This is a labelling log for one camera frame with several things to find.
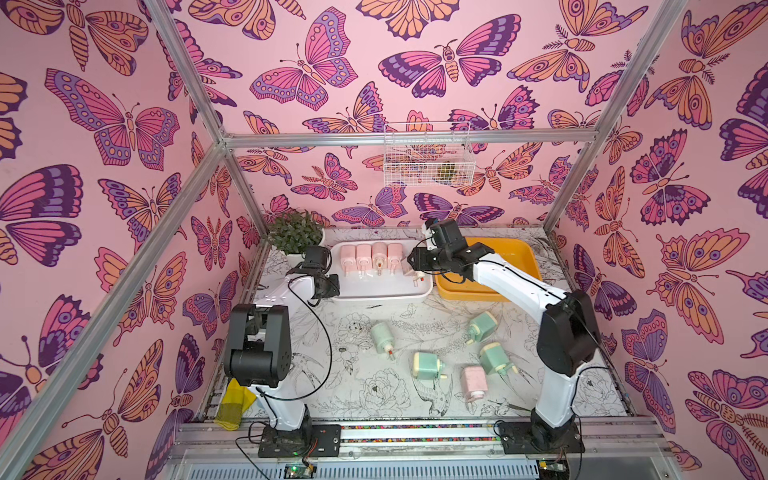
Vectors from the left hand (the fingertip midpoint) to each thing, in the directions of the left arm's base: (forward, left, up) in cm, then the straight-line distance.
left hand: (334, 284), depth 98 cm
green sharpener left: (-19, -17, +2) cm, 26 cm away
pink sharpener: (+10, -4, +2) cm, 11 cm away
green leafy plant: (+11, +12, +14) cm, 21 cm away
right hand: (+1, -24, +12) cm, 27 cm away
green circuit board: (-49, +3, -6) cm, 50 cm away
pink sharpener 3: (+11, -15, +2) cm, 18 cm away
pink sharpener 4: (+9, -20, +4) cm, 22 cm away
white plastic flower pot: (+4, +12, +8) cm, 15 cm away
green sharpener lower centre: (-27, -29, +1) cm, 40 cm away
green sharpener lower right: (-25, -46, +2) cm, 53 cm away
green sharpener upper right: (-16, -45, +2) cm, 48 cm away
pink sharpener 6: (-30, -40, +2) cm, 51 cm away
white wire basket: (+31, -32, +29) cm, 53 cm away
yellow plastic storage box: (+17, -65, -3) cm, 67 cm away
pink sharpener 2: (+10, -9, +2) cm, 14 cm away
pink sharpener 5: (-3, -26, +10) cm, 28 cm away
